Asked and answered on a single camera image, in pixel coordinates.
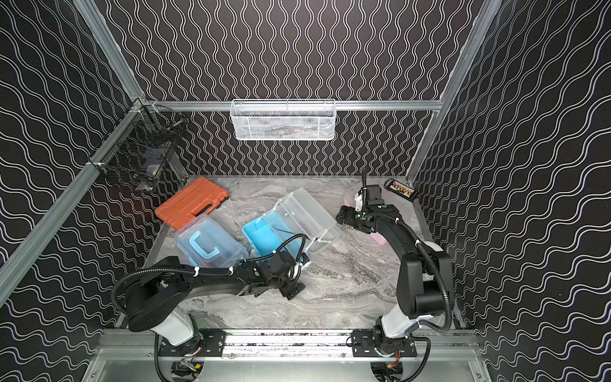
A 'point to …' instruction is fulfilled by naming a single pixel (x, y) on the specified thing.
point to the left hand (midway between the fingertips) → (299, 276)
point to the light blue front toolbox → (203, 243)
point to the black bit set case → (400, 189)
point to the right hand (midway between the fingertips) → (346, 219)
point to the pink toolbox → (350, 200)
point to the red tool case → (203, 196)
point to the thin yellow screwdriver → (285, 231)
